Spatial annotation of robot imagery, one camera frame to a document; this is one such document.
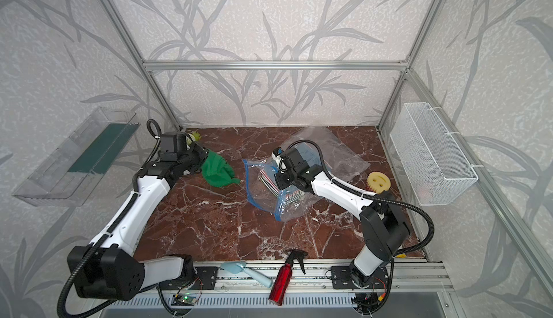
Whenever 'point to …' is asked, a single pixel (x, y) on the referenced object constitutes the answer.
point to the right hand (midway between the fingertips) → (277, 174)
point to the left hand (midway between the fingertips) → (209, 148)
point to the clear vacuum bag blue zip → (338, 159)
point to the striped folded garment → (267, 180)
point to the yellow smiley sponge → (378, 182)
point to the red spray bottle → (280, 285)
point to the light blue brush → (235, 267)
